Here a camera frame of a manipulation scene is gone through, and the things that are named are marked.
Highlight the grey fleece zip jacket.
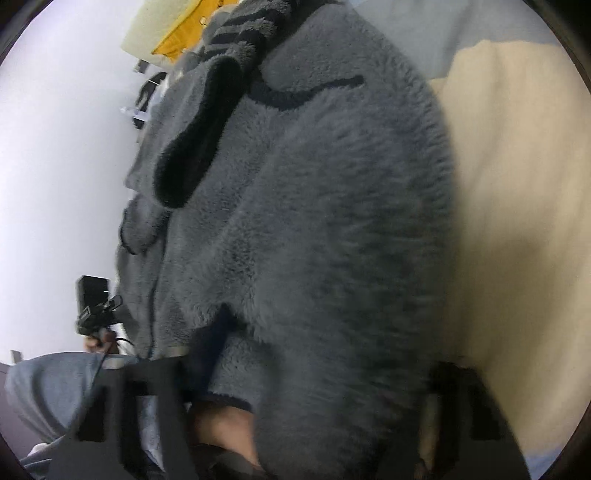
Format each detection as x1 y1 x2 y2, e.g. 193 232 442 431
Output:
117 1 454 479

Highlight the person's left hand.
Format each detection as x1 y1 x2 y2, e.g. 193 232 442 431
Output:
83 330 118 354

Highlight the person's right hand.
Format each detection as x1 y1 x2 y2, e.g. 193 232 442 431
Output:
193 402 260 467

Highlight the grey sweatpants leg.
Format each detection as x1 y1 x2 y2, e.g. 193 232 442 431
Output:
4 351 195 480

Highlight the yellow crown pillow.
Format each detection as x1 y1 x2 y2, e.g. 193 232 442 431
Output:
152 0 236 63

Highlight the cream quilted headboard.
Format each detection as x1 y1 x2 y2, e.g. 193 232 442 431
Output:
121 0 199 70

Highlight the black cable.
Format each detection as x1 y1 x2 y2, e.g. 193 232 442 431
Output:
59 336 137 439

